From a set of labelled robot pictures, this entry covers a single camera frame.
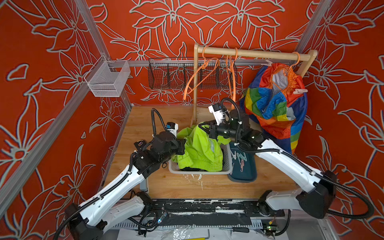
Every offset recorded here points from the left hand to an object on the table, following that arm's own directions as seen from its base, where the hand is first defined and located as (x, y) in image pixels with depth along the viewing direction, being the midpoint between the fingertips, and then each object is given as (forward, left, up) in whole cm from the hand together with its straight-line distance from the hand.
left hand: (186, 139), depth 72 cm
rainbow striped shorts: (+28, -45, +4) cm, 54 cm away
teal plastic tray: (-2, -34, -22) cm, 40 cm away
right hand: (+4, -6, +8) cm, 11 cm away
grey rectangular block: (-18, +21, -18) cm, 33 cm away
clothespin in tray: (+5, -32, -22) cm, 39 cm away
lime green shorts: (-5, -9, -3) cm, 11 cm away
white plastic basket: (-7, -22, -16) cm, 28 cm away
